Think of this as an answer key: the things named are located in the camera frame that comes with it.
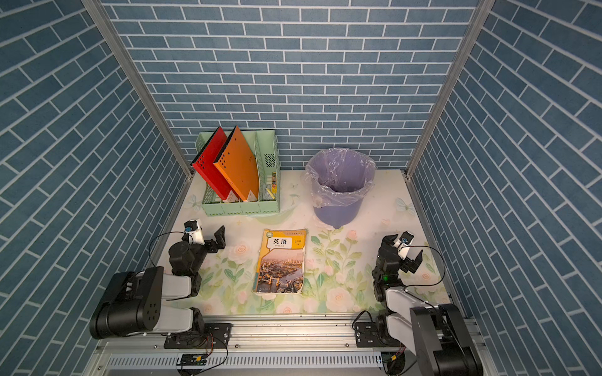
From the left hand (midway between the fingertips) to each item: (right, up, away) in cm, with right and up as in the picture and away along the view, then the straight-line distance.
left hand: (217, 227), depth 88 cm
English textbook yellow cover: (+24, -15, -1) cm, 28 cm away
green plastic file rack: (+15, +34, +17) cm, 41 cm away
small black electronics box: (0, -39, -17) cm, 42 cm away
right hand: (+72, -6, -4) cm, 73 cm away
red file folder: (-4, +24, -2) cm, 24 cm away
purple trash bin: (+48, +4, +8) cm, 49 cm away
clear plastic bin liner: (+48, +20, +12) cm, 54 cm away
